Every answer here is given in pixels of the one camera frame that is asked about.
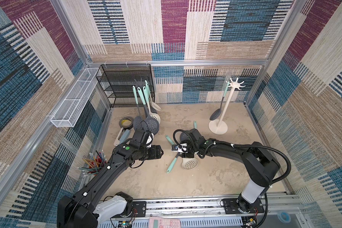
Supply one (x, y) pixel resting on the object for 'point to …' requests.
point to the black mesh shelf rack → (118, 80)
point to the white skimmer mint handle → (154, 105)
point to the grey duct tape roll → (125, 128)
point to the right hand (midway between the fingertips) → (182, 148)
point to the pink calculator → (158, 222)
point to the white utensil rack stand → (215, 127)
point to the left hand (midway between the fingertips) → (158, 153)
